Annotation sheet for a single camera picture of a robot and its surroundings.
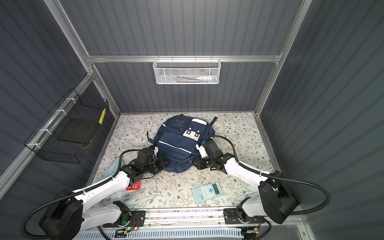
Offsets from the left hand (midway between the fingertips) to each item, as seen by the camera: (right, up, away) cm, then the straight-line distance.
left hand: (172, 161), depth 83 cm
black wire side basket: (-51, +13, -21) cm, 56 cm away
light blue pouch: (-35, -5, +3) cm, 36 cm away
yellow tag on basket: (-39, +26, 0) cm, 47 cm away
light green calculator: (+19, -16, -2) cm, 25 cm away
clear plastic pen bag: (-23, -18, -3) cm, 30 cm away
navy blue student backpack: (+1, +12, +13) cm, 18 cm away
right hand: (+14, -1, +2) cm, 14 cm away
